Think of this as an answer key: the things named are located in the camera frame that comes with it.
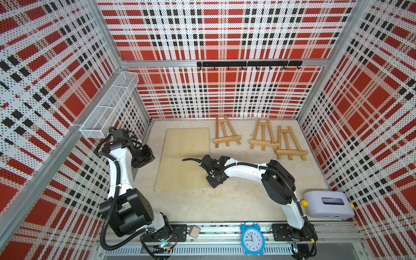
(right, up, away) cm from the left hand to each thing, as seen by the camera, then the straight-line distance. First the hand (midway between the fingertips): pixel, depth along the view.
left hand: (156, 157), depth 79 cm
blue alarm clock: (+46, -35, -9) cm, 59 cm away
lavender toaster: (+84, -22, -4) cm, 86 cm away
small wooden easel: (+84, 0, +19) cm, 86 cm away
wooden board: (+6, -11, +12) cm, 18 cm away
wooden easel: (+61, +6, +25) cm, 66 cm away
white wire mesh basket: (-37, +18, +12) cm, 43 cm away
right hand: (+31, -14, +10) cm, 36 cm away
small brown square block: (+20, -33, -6) cm, 39 cm away
